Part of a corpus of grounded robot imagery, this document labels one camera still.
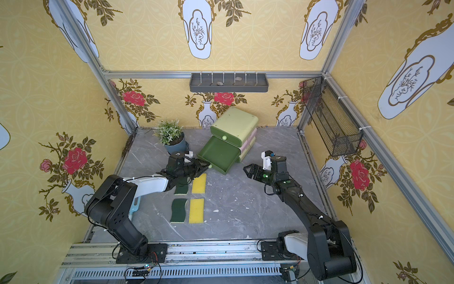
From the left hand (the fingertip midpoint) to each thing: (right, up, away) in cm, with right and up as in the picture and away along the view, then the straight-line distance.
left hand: (212, 164), depth 90 cm
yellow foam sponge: (-7, -10, +2) cm, 13 cm away
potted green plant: (-23, +16, +5) cm, 28 cm away
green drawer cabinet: (+13, +21, +3) cm, 25 cm away
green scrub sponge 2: (-16, -21, -5) cm, 27 cm away
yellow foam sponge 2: (-7, -21, -6) cm, 23 cm away
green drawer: (+4, +5, +9) cm, 11 cm away
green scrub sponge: (-16, -14, +3) cm, 21 cm away
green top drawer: (+6, +15, +1) cm, 16 cm away
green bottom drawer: (+18, +9, +8) cm, 22 cm away
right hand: (+18, -3, -4) cm, 19 cm away
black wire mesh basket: (+60, +17, -6) cm, 63 cm away
